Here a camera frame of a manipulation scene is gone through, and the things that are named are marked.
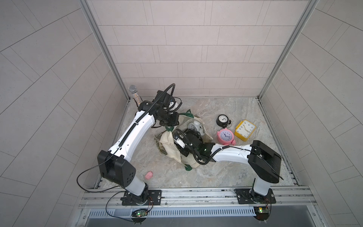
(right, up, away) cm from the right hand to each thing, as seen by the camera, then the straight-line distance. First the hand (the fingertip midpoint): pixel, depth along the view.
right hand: (178, 143), depth 84 cm
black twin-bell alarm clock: (+30, +12, +15) cm, 36 cm away
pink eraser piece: (-16, -16, -8) cm, 23 cm away
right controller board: (+42, -30, -16) cm, 54 cm away
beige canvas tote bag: (-4, 0, -10) cm, 11 cm away
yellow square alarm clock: (+44, +7, +10) cm, 45 cm away
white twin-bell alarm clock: (+12, +10, +1) cm, 16 cm away
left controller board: (-17, -27, -20) cm, 38 cm away
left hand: (+2, +14, -8) cm, 16 cm away
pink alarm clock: (+31, +3, +7) cm, 32 cm away
